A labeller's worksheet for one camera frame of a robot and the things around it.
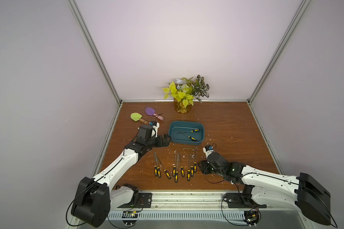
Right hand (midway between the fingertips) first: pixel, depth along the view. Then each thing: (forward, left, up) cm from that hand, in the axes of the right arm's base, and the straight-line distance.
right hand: (199, 162), depth 81 cm
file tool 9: (+20, +5, -4) cm, 21 cm away
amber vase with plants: (+47, +9, +14) cm, 49 cm away
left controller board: (-25, +37, -7) cm, 45 cm away
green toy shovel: (+37, +47, -5) cm, 60 cm away
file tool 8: (-1, +2, -4) cm, 5 cm away
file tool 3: (-4, +20, -5) cm, 21 cm away
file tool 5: (-5, +13, -5) cm, 15 cm away
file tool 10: (+25, -1, -4) cm, 26 cm away
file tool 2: (-3, +25, -5) cm, 25 cm away
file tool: (-2, +27, -5) cm, 27 cm away
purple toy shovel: (+43, +36, -5) cm, 56 cm away
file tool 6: (-5, +6, -4) cm, 9 cm away
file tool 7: (-3, +4, -5) cm, 7 cm away
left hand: (+11, +19, +8) cm, 24 cm away
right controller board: (-25, -25, -8) cm, 36 cm away
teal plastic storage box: (+23, +7, -5) cm, 25 cm away
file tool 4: (-2, +15, -5) cm, 16 cm away
